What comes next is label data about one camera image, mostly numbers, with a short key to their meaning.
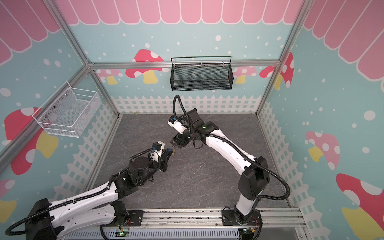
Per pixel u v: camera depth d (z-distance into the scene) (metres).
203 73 0.93
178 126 0.68
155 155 0.61
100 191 0.50
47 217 0.41
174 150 0.74
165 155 0.71
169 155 0.73
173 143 0.70
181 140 0.68
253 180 0.43
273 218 0.76
